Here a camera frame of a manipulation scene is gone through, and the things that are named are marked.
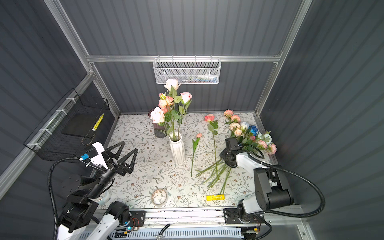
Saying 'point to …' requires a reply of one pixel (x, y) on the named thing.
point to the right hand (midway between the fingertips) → (225, 156)
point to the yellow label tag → (215, 197)
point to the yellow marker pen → (96, 125)
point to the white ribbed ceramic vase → (178, 148)
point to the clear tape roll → (157, 205)
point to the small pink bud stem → (194, 146)
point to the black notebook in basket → (80, 124)
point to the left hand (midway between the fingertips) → (130, 146)
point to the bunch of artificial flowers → (251, 138)
